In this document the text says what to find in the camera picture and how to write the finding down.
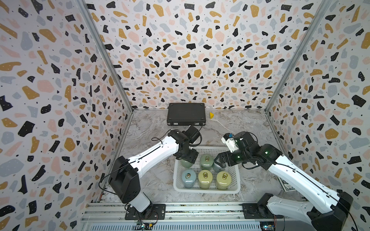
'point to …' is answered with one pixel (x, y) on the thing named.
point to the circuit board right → (267, 225)
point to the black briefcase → (186, 114)
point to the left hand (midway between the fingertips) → (190, 156)
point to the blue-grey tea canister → (218, 168)
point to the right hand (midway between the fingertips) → (220, 159)
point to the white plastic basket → (178, 187)
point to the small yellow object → (211, 115)
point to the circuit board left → (144, 226)
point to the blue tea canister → (189, 177)
